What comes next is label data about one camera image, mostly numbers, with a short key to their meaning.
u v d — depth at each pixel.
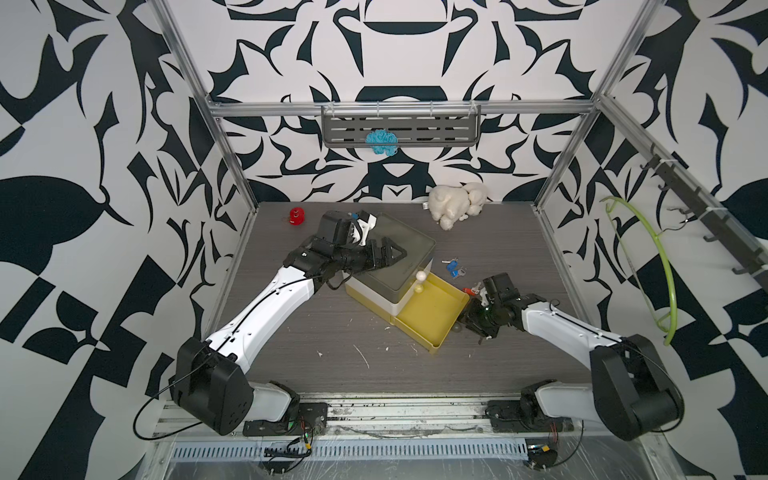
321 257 0.58
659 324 0.68
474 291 0.96
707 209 0.59
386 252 0.66
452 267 1.02
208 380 0.40
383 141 0.91
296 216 1.10
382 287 0.74
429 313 0.92
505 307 0.68
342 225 0.60
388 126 0.94
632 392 0.42
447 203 1.09
